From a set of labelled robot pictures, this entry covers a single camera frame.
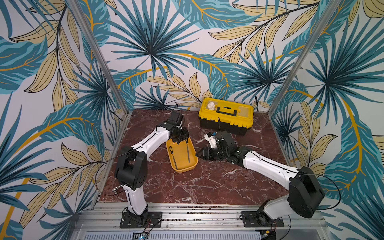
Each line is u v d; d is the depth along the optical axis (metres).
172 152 0.97
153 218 0.73
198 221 0.74
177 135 0.77
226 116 0.97
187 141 0.89
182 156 0.92
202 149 0.73
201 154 0.76
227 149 0.63
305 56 0.85
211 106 0.95
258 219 0.67
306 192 0.43
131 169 0.48
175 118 0.72
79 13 0.69
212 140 0.76
